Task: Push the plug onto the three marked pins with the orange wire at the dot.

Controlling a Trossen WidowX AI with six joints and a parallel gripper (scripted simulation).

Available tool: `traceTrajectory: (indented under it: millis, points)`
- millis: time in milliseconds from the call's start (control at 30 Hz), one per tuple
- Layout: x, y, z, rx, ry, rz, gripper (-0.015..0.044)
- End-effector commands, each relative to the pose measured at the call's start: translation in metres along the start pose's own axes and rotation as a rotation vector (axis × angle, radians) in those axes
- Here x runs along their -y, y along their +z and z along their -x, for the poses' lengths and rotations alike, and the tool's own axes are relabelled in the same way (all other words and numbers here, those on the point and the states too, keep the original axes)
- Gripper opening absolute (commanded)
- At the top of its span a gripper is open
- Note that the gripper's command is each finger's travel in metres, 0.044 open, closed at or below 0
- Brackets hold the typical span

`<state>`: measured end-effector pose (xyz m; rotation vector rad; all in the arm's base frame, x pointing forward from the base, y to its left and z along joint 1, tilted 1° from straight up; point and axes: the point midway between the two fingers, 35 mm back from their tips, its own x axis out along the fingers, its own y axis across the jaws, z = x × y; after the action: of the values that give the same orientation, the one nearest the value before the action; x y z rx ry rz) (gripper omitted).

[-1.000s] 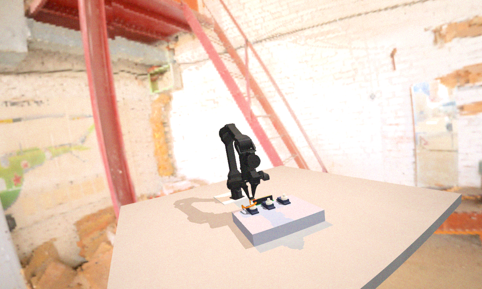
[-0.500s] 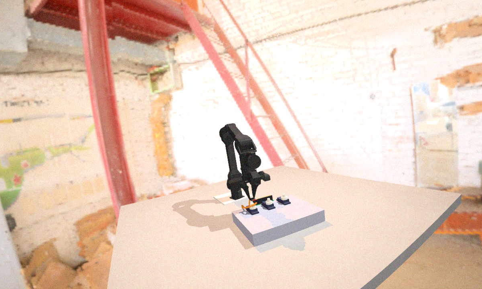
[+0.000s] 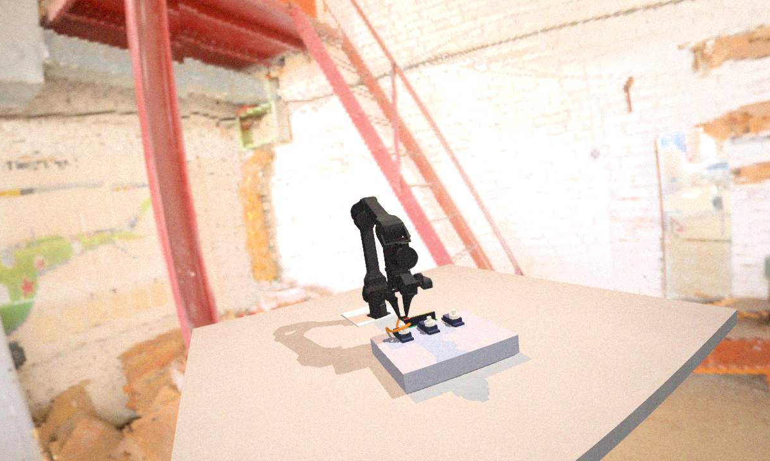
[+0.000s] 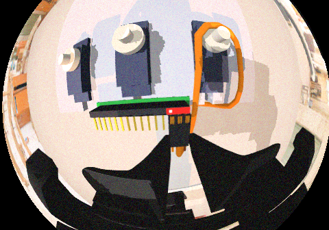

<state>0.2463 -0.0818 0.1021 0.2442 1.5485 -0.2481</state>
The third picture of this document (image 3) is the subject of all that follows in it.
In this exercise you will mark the black pin header strip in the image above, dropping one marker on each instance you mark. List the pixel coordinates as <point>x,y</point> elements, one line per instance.
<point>414,320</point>

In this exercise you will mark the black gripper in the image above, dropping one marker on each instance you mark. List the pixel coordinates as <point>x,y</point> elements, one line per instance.
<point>375,294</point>

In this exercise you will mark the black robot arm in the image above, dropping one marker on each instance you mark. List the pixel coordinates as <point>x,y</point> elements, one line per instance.
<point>389,230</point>

